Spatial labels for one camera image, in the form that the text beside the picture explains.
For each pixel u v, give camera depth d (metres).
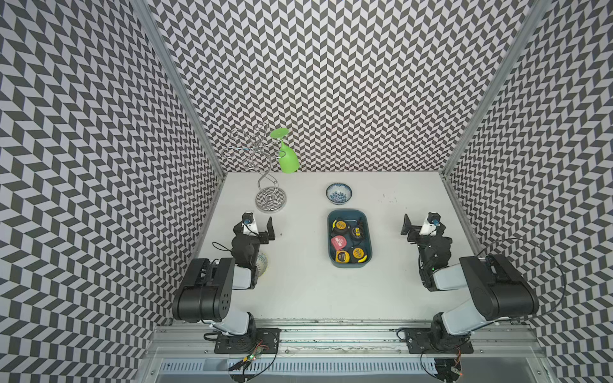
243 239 0.70
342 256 0.89
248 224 0.75
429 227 0.76
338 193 1.09
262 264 0.87
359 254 0.88
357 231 0.94
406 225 0.84
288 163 0.94
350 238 0.96
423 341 0.73
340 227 0.96
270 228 0.88
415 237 0.82
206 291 0.45
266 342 0.72
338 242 0.93
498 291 0.45
